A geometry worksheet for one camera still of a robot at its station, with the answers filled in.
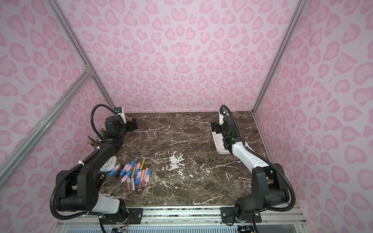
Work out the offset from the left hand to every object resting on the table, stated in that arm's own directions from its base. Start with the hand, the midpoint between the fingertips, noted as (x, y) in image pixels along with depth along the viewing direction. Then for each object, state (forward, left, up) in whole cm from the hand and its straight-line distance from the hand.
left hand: (129, 117), depth 87 cm
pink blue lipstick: (-25, +11, -22) cm, 35 cm away
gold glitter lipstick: (-20, -6, -21) cm, 30 cm away
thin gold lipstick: (-25, -2, -22) cm, 33 cm away
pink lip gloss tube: (-27, -9, -21) cm, 35 cm away
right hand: (0, -56, -2) cm, 56 cm away
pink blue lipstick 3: (-29, -6, -21) cm, 36 cm away
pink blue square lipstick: (-28, -11, -21) cm, 37 cm away
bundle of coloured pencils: (-11, +22, -10) cm, 27 cm away
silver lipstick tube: (-32, -3, -22) cm, 39 cm away
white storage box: (-6, -56, -21) cm, 60 cm away
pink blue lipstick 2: (-25, +4, -21) cm, 33 cm away
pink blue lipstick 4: (-21, +1, -21) cm, 30 cm away
